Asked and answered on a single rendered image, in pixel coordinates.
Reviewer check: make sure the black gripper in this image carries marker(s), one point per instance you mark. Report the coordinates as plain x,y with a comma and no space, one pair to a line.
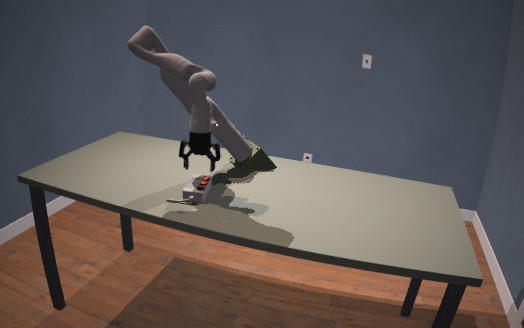
200,148

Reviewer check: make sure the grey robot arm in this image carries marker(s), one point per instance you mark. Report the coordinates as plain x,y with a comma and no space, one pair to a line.
196,81

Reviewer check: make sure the white power strip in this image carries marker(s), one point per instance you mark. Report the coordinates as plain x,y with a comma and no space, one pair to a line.
196,189

